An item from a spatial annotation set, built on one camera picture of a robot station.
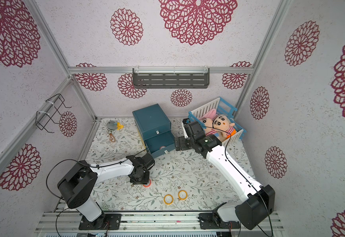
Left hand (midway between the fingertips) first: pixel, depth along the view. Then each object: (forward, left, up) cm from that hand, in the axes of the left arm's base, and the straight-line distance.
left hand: (144, 183), depth 87 cm
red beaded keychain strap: (+34, +28, -1) cm, 44 cm away
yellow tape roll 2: (-7, -24, +1) cm, 25 cm away
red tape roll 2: (+20, -10, +9) cm, 24 cm away
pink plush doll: (+36, -39, +15) cm, 56 cm away
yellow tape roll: (-9, -17, 0) cm, 19 cm away
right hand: (+14, -25, +22) cm, 36 cm away
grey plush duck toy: (+41, +27, +5) cm, 49 cm away
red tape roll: (-1, -3, +1) cm, 4 cm away
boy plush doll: (+34, -49, +14) cm, 61 cm away
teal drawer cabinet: (+25, -7, +19) cm, 32 cm away
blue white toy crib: (+53, -54, +11) cm, 77 cm away
